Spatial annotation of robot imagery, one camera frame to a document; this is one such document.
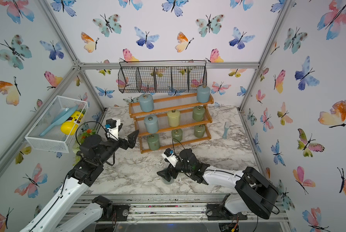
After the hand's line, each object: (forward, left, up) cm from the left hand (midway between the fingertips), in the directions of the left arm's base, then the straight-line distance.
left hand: (130, 128), depth 69 cm
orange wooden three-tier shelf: (+20, -27, -4) cm, 33 cm away
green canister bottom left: (+7, -7, -22) cm, 25 cm away
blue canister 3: (+10, -8, -9) cm, 16 cm away
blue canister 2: (+21, -37, +2) cm, 43 cm away
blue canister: (+14, -6, +3) cm, 16 cm away
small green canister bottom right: (+14, -37, -23) cm, 46 cm away
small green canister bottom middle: (+12, -22, -22) cm, 33 cm away
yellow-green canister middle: (+15, -20, -10) cm, 27 cm away
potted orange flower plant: (+6, +31, -13) cm, 34 cm away
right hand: (-10, -14, -20) cm, 27 cm away
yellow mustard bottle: (+2, +30, -1) cm, 30 cm away
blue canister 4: (-19, -16, -19) cm, 32 cm away
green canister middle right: (+18, -35, -11) cm, 41 cm away
